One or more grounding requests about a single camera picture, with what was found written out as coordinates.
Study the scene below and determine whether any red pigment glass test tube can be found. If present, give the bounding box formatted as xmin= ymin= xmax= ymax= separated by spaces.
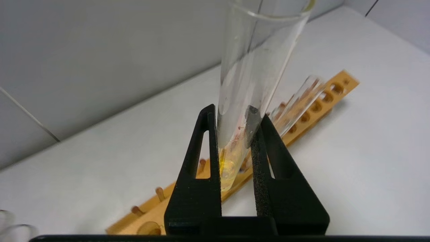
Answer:
xmin=279 ymin=76 xmax=327 ymax=136
xmin=0 ymin=225 xmax=39 ymax=237

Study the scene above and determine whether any yellow pigment glass test tube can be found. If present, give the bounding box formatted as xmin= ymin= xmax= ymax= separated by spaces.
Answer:
xmin=217 ymin=0 xmax=316 ymax=192

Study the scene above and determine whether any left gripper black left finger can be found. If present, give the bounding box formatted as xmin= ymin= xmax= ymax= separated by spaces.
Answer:
xmin=164 ymin=104 xmax=222 ymax=236

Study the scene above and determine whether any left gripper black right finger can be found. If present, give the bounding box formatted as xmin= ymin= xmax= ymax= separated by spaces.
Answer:
xmin=245 ymin=106 xmax=330 ymax=236

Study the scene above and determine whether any wooden test tube rack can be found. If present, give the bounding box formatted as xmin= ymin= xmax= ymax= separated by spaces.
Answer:
xmin=106 ymin=70 xmax=360 ymax=236

